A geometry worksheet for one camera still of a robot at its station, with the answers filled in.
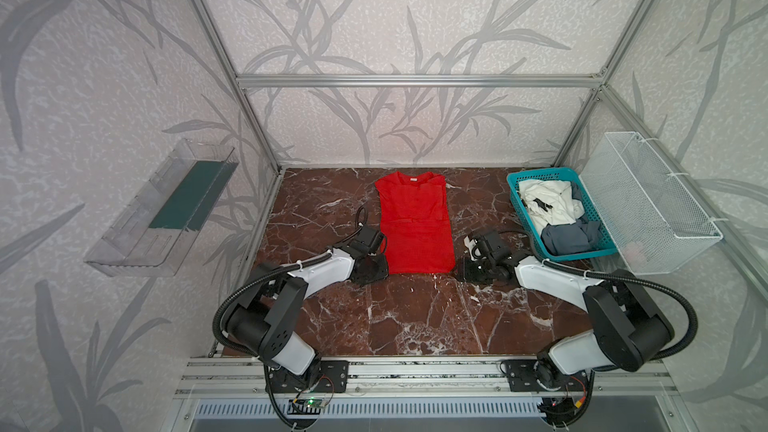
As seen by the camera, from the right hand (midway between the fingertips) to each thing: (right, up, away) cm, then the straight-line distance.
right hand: (456, 264), depth 91 cm
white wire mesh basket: (+37, +15, -28) cm, 49 cm away
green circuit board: (-40, -30, -20) cm, 53 cm away
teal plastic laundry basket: (+38, +9, -13) cm, 41 cm away
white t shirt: (+32, +19, +6) cm, 37 cm away
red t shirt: (-12, +11, +10) cm, 20 cm away
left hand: (-21, 0, 0) cm, 21 cm away
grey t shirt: (+39, +8, 0) cm, 40 cm away
